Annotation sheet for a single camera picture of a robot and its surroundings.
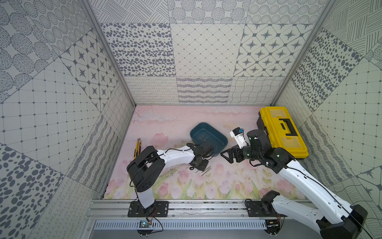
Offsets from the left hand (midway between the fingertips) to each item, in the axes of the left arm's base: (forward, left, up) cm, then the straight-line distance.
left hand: (203, 163), depth 87 cm
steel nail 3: (+19, -3, -2) cm, 19 cm away
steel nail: (+21, +1, -2) cm, 21 cm away
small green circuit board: (-30, +29, -4) cm, 42 cm away
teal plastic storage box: (+24, +2, -1) cm, 24 cm away
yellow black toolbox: (+14, -45, +14) cm, 49 cm away
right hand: (-2, -12, +17) cm, 21 cm away
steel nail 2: (+20, 0, -1) cm, 20 cm away
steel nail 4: (-5, -1, -2) cm, 5 cm away
